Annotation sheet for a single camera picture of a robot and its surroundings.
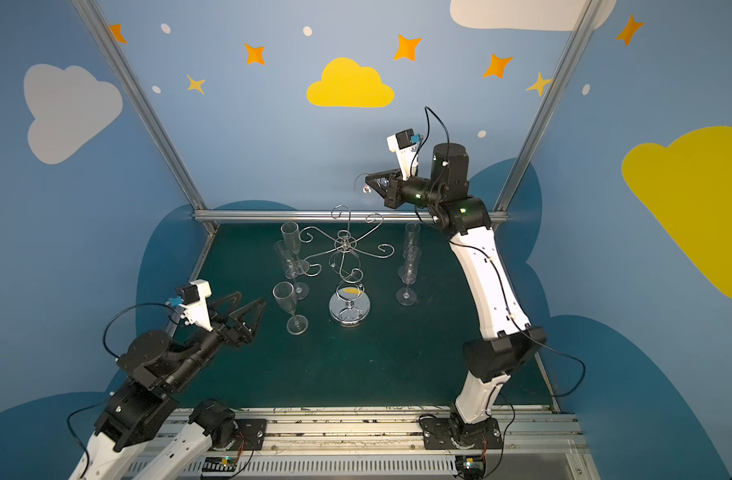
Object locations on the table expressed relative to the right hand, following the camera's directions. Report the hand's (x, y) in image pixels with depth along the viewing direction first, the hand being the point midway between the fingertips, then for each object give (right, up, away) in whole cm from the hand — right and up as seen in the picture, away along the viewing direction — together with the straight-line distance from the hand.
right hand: (369, 175), depth 65 cm
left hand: (-25, -26, -3) cm, 37 cm away
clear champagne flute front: (+13, -10, +25) cm, 31 cm away
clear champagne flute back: (-24, -29, +17) cm, 41 cm away
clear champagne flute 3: (+13, -32, +36) cm, 50 cm away
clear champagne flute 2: (-25, -23, +28) cm, 44 cm away
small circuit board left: (-37, -70, +8) cm, 80 cm away
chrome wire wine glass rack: (-7, -34, +32) cm, 47 cm away
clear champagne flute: (-25, -11, +29) cm, 40 cm away
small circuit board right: (+25, -71, +8) cm, 76 cm away
